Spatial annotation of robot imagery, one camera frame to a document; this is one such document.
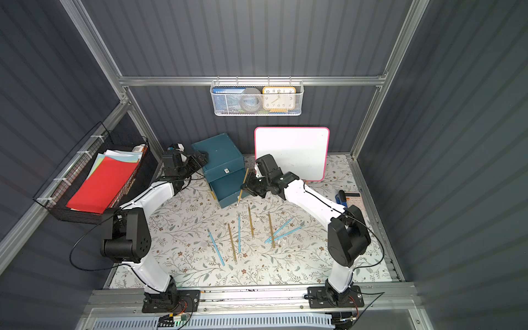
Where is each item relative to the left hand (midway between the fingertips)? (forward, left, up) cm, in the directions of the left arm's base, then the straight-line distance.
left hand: (199, 156), depth 92 cm
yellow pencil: (-15, -21, 0) cm, 26 cm away
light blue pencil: (-34, -9, -21) cm, 41 cm away
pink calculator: (-11, -74, -19) cm, 77 cm away
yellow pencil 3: (-23, -23, -22) cm, 40 cm away
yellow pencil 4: (-26, -32, -21) cm, 46 cm away
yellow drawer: (-9, -4, -17) cm, 20 cm away
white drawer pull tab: (-7, -13, -2) cm, 15 cm away
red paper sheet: (-21, +29, +6) cm, 36 cm away
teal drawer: (-9, -13, -6) cm, 17 cm away
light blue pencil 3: (-30, -32, -21) cm, 48 cm away
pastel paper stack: (-14, +28, +8) cm, 32 cm away
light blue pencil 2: (-28, -18, -22) cm, 40 cm away
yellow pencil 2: (-39, -17, -21) cm, 47 cm away
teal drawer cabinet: (-6, -12, -1) cm, 14 cm away
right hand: (-16, -22, 0) cm, 27 cm away
